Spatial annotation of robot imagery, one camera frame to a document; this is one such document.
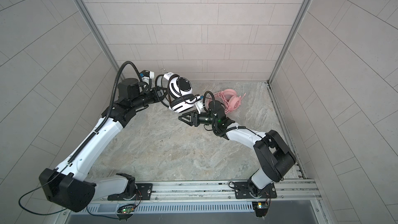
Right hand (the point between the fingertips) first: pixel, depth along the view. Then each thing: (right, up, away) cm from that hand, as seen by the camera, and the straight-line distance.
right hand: (182, 119), depth 73 cm
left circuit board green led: (-21, -36, -10) cm, 43 cm away
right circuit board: (+36, -38, -5) cm, 53 cm away
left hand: (-4, +15, -4) cm, 16 cm away
